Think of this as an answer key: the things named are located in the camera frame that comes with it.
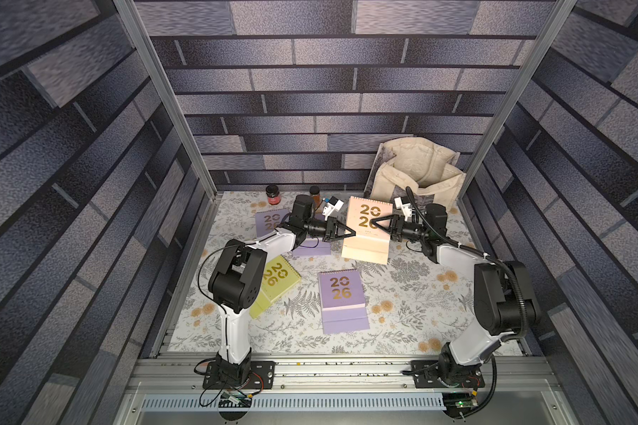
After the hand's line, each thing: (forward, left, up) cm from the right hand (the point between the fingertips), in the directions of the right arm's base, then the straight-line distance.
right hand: (371, 223), depth 86 cm
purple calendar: (+14, +41, -17) cm, 46 cm away
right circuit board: (-47, -22, -19) cm, 55 cm away
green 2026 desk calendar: (-12, +32, -17) cm, 38 cm away
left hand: (-5, +6, +1) cm, 8 cm away
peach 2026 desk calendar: (-7, +1, -1) cm, 7 cm away
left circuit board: (-48, +39, -19) cm, 65 cm away
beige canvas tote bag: (+28, -27, -1) cm, 39 cm away
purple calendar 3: (-20, +9, -18) cm, 29 cm away
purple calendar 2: (-9, +19, -1) cm, 21 cm away
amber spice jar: (+24, +20, -9) cm, 33 cm away
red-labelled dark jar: (+24, +38, -12) cm, 46 cm away
